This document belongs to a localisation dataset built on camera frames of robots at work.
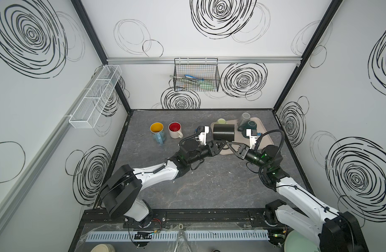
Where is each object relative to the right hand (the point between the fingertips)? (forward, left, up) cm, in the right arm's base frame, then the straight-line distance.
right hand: (228, 148), depth 70 cm
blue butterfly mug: (+23, +40, -17) cm, 50 cm away
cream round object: (-37, +51, -17) cm, 65 cm away
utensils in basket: (+37, +18, +10) cm, 42 cm away
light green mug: (+30, -1, -16) cm, 34 cm away
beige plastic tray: (+3, -16, +4) cm, 17 cm away
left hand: (+2, +1, 0) cm, 2 cm away
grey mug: (+33, -17, -16) cm, 40 cm away
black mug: (+5, +2, +5) cm, 8 cm away
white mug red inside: (+24, +30, -19) cm, 43 cm away
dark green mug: (+27, -20, -15) cm, 36 cm away
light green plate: (-32, -29, -23) cm, 49 cm away
